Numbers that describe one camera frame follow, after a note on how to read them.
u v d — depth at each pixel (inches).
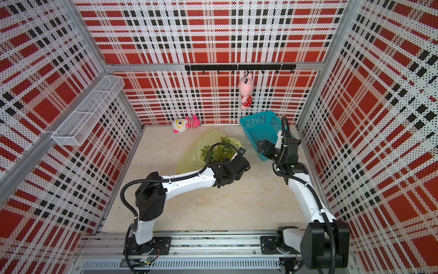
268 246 28.1
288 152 23.8
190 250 29.0
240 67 34.8
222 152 34.9
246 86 35.8
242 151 29.0
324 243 15.4
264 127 46.8
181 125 44.9
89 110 30.4
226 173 24.7
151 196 18.4
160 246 28.9
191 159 34.0
